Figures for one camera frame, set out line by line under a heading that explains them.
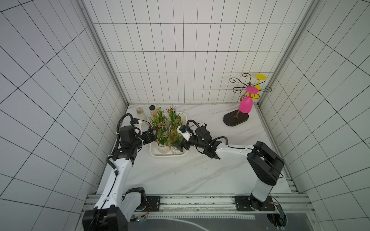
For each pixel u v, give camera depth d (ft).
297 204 2.44
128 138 1.96
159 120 3.04
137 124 2.33
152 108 3.41
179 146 2.37
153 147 3.03
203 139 2.11
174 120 3.30
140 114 3.40
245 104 2.95
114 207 1.29
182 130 2.29
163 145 2.86
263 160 1.67
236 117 3.54
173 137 2.69
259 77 2.99
